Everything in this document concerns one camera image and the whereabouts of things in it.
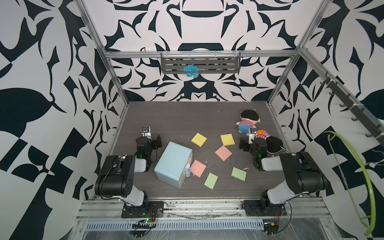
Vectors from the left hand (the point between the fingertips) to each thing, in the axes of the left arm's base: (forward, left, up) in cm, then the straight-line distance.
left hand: (149, 133), depth 94 cm
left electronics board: (-45, -2, -9) cm, 46 cm away
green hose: (-53, -88, +12) cm, 103 cm away
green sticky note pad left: (-27, -36, -7) cm, 46 cm away
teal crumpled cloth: (+27, -27, +26) cm, 46 cm away
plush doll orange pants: (-3, -70, 0) cm, 70 cm away
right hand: (-3, -62, -2) cm, 62 cm away
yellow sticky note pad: (-1, -31, -7) cm, 32 cm away
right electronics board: (-50, -61, -9) cm, 79 cm away
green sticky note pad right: (-25, -52, -7) cm, 58 cm away
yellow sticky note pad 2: (-2, -49, -7) cm, 50 cm away
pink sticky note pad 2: (-20, -28, -8) cm, 36 cm away
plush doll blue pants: (+9, -65, 0) cm, 66 cm away
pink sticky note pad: (-11, -45, -8) cm, 47 cm away
